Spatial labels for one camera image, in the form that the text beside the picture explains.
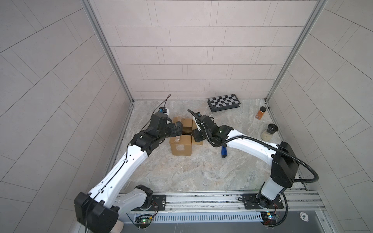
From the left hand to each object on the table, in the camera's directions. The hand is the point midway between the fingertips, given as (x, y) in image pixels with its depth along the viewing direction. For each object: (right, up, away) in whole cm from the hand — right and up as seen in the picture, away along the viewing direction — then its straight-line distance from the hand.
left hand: (179, 124), depth 75 cm
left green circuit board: (-15, -42, -10) cm, 46 cm away
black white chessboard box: (+30, +14, +37) cm, 50 cm away
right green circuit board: (+43, -44, -7) cm, 62 cm away
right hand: (+7, -6, +7) cm, 12 cm away
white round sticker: (+60, -43, -7) cm, 74 cm away
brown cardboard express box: (+1, -11, +1) cm, 11 cm away
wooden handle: (-26, -44, -12) cm, 52 cm away
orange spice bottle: (+54, +5, +27) cm, 61 cm away
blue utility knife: (+26, -18, +13) cm, 34 cm away
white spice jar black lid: (+54, -9, +17) cm, 57 cm away
